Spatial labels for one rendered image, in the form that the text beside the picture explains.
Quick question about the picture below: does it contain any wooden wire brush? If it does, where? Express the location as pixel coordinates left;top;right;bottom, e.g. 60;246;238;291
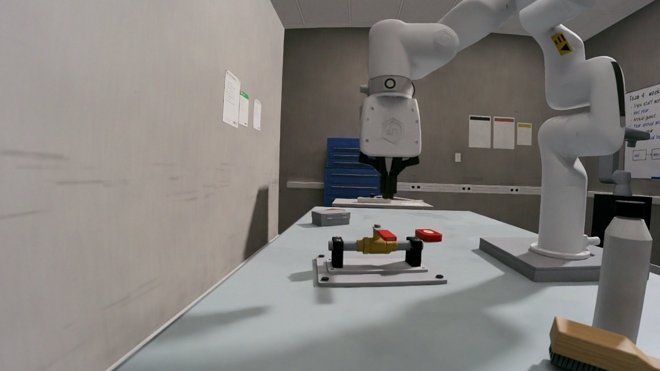
549;316;660;371

